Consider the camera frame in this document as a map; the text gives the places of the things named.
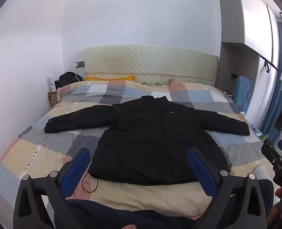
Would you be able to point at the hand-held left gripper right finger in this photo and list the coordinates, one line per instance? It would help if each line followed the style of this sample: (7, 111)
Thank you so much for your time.
(202, 171)

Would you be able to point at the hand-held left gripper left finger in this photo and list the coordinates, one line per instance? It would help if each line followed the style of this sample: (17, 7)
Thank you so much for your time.
(75, 171)

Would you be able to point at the black puffer jacket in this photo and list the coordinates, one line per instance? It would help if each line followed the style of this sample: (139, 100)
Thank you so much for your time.
(143, 136)

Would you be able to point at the person's right hand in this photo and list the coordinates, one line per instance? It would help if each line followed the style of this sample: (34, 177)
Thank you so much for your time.
(275, 211)

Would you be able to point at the small green object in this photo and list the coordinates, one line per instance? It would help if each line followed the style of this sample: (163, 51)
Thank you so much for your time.
(265, 137)

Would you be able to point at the checkered duvet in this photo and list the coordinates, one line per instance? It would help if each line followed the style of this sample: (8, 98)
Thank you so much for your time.
(48, 152)

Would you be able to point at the blue curtain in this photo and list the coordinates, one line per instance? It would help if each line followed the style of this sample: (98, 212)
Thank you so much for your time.
(274, 105)

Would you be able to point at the wooden nightstand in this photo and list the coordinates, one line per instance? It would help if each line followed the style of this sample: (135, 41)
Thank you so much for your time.
(52, 98)

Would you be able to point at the white bottle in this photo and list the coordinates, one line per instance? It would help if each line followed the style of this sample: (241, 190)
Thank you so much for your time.
(51, 83)

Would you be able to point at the black bag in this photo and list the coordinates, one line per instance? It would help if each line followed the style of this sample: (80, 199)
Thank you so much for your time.
(67, 78)

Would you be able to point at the yellow pillow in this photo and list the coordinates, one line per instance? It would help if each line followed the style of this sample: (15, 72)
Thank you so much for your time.
(107, 78)

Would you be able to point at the floral pillow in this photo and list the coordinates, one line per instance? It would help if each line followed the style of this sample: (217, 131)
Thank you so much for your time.
(155, 82)

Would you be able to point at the cream quilted headboard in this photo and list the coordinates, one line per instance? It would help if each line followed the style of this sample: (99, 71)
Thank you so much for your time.
(150, 62)

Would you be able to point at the grey wardrobe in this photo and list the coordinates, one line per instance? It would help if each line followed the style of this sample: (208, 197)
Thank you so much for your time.
(250, 16)

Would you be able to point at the wall socket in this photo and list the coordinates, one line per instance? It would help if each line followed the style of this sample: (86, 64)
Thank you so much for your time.
(80, 64)

